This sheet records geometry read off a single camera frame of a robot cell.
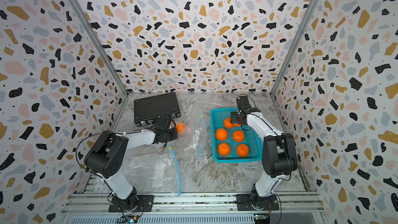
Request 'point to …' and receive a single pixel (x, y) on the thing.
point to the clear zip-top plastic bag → (152, 169)
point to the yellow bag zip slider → (170, 148)
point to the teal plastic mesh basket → (231, 143)
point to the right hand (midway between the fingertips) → (238, 117)
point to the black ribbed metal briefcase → (147, 110)
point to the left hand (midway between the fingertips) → (178, 134)
